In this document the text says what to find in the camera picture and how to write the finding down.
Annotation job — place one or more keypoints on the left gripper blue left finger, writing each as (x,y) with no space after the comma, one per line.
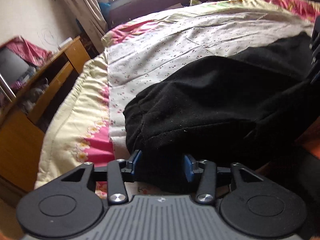
(120,171)

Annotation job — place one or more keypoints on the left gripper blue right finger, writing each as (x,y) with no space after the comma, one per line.
(203,174)

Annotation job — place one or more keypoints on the black pants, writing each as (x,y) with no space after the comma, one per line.
(243,109)

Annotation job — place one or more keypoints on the pink floral quilt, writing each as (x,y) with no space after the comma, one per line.
(89,124)

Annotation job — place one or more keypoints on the wooden desk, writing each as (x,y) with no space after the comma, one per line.
(25,119)

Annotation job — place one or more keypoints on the cherry print bed sheet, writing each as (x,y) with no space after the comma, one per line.
(229,86)

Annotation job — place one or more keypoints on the pink cloth on monitor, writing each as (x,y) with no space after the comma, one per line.
(28,51)

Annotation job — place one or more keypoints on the black monitor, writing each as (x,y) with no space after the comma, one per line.
(12,67)

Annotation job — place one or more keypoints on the maroon headboard bench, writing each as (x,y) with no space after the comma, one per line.
(122,11)

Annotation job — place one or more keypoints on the beige curtain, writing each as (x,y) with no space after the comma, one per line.
(88,13)

